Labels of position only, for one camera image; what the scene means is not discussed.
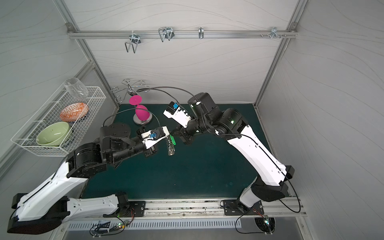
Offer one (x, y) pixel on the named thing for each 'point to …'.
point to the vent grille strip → (166, 224)
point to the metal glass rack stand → (132, 89)
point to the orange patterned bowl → (74, 111)
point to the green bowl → (54, 134)
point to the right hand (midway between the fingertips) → (172, 130)
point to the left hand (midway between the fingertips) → (164, 133)
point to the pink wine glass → (141, 112)
